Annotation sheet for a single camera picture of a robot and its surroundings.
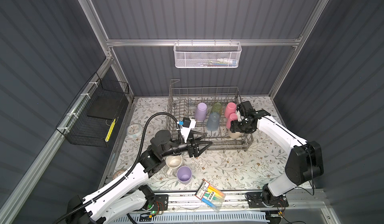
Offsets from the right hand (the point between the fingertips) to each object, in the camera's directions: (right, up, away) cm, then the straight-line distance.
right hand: (238, 129), depth 88 cm
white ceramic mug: (-38, -19, -2) cm, 43 cm away
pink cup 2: (-3, +13, +7) cm, 15 cm away
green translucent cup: (-11, +13, +5) cm, 18 cm away
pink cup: (-2, +7, +2) cm, 8 cm away
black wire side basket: (-78, +6, -16) cm, 80 cm away
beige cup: (-2, -4, -2) cm, 4 cm away
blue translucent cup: (-15, +4, +1) cm, 15 cm away
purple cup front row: (-32, -24, -7) cm, 40 cm away
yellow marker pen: (-65, +2, -19) cm, 68 cm away
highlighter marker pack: (-18, -32, -14) cm, 39 cm away
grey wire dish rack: (-34, +17, +20) cm, 43 cm away
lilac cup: (-22, +9, +8) cm, 25 cm away
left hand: (-20, -1, -27) cm, 34 cm away
